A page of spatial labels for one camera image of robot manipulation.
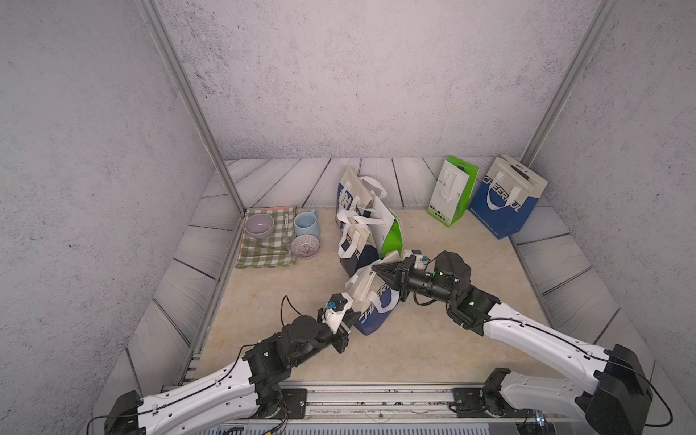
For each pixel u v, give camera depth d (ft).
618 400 1.23
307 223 3.63
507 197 3.30
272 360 1.85
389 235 2.85
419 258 2.32
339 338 2.03
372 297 2.28
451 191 3.33
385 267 2.34
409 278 2.05
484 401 2.12
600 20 2.34
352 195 3.30
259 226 3.65
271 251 3.53
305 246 3.48
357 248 2.75
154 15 2.30
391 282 2.08
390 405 2.44
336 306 1.95
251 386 1.69
